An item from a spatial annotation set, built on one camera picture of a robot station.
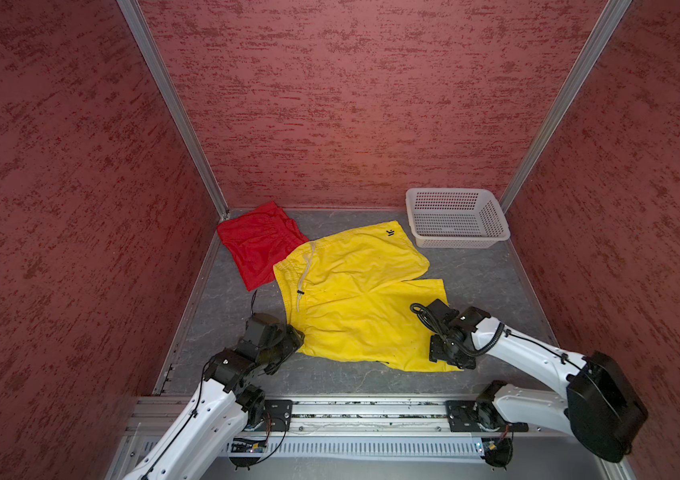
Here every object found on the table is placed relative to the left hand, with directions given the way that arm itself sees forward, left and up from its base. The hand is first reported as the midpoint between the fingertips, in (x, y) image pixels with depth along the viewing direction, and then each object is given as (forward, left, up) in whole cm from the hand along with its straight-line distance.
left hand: (297, 350), depth 80 cm
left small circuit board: (-21, +10, -7) cm, 25 cm away
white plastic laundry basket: (+49, -54, +2) cm, 73 cm away
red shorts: (+40, +20, -1) cm, 45 cm away
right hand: (-3, -41, -3) cm, 42 cm away
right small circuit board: (-21, -50, -6) cm, 54 cm away
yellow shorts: (+19, -17, -5) cm, 26 cm away
